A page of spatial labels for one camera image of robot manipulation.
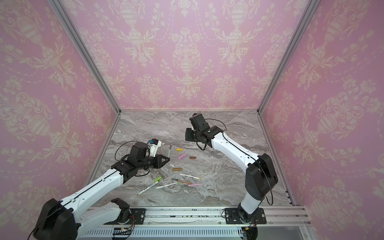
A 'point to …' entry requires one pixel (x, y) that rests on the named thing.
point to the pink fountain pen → (195, 184)
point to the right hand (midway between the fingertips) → (187, 135)
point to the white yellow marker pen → (191, 176)
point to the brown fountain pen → (182, 181)
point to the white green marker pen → (166, 185)
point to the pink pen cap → (182, 156)
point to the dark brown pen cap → (192, 157)
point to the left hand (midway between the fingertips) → (169, 160)
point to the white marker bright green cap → (158, 179)
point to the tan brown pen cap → (176, 169)
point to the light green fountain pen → (169, 151)
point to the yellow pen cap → (179, 149)
